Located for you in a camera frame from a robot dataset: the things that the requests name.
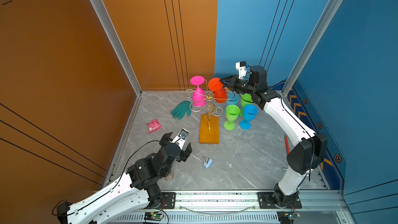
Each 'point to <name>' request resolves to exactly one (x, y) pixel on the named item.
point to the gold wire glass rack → (208, 96)
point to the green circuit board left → (153, 216)
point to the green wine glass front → (232, 111)
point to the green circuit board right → (287, 217)
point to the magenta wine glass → (199, 96)
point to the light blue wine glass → (232, 98)
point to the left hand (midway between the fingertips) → (181, 137)
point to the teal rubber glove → (181, 109)
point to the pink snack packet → (154, 125)
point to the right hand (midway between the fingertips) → (218, 80)
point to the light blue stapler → (208, 162)
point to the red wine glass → (220, 94)
